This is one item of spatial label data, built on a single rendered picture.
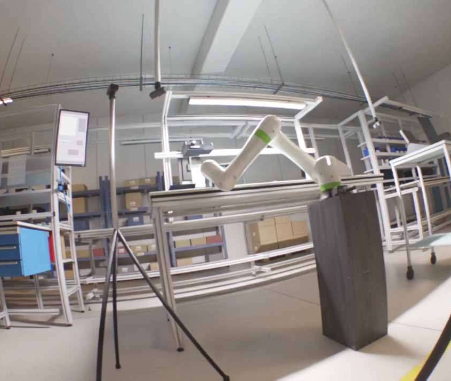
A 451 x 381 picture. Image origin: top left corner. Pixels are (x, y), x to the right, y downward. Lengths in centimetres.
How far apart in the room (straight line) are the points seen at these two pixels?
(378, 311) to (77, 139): 254
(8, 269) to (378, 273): 229
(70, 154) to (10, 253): 100
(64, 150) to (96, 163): 379
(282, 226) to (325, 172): 411
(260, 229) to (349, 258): 410
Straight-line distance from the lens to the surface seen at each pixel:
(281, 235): 547
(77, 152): 242
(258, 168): 665
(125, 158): 611
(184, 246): 532
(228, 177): 142
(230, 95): 239
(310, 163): 162
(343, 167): 215
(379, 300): 145
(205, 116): 271
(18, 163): 281
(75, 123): 248
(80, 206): 553
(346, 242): 126
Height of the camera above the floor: 71
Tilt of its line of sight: 10 degrees up
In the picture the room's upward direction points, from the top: 8 degrees counter-clockwise
